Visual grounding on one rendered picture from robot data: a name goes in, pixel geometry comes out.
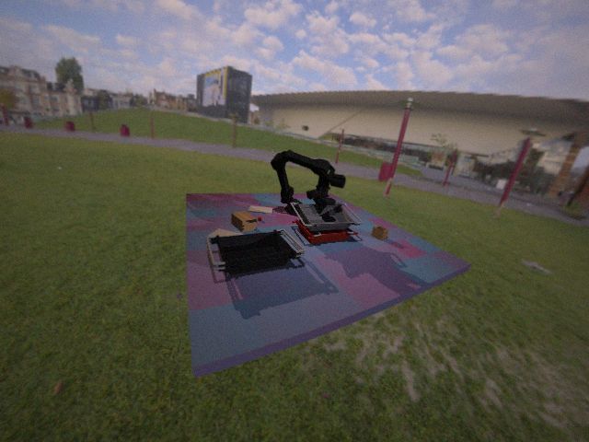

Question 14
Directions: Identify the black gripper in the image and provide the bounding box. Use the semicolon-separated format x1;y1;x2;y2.
313;184;336;214

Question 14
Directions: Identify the beige flat panel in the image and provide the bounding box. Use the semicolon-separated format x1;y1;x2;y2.
209;228;242;237
248;205;272;214

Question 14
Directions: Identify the small brown open box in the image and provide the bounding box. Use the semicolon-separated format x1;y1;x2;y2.
371;226;388;240

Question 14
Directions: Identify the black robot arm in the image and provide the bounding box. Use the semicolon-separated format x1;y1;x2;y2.
271;150;346;210

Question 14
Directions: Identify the brown cardboard box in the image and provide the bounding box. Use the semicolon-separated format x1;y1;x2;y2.
231;211;257;233

